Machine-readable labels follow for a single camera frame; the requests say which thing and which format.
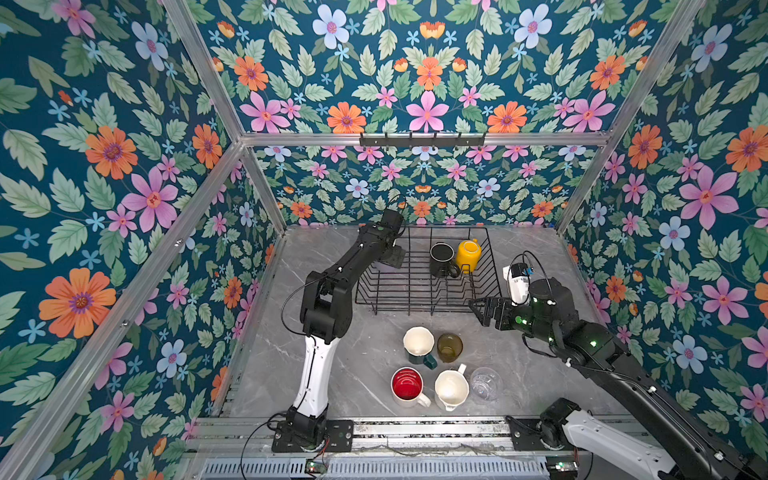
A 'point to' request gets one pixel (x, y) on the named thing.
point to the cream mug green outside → (419, 343)
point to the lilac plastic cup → (384, 267)
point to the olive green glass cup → (449, 347)
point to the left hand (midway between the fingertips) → (390, 248)
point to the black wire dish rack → (414, 290)
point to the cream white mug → (452, 387)
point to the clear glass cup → (486, 384)
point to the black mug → (440, 259)
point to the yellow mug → (468, 254)
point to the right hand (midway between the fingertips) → (482, 301)
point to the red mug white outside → (406, 387)
